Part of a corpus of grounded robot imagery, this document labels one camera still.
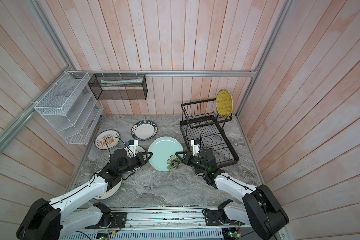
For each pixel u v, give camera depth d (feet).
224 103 2.96
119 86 3.41
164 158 2.63
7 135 1.81
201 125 2.71
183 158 2.42
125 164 2.16
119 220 2.40
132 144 2.44
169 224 2.40
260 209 1.37
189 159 2.35
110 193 2.65
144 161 2.41
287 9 2.26
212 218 2.39
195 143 2.48
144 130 3.67
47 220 1.30
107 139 3.43
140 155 2.34
